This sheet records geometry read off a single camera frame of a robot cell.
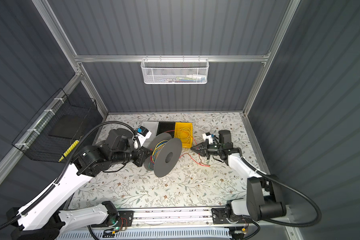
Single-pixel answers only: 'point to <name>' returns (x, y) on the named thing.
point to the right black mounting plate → (219, 216)
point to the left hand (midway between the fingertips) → (152, 152)
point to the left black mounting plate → (125, 219)
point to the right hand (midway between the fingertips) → (193, 150)
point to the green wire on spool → (148, 167)
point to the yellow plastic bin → (179, 125)
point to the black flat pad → (66, 126)
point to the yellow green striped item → (69, 150)
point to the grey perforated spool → (166, 152)
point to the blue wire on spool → (156, 150)
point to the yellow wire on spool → (155, 148)
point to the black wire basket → (34, 142)
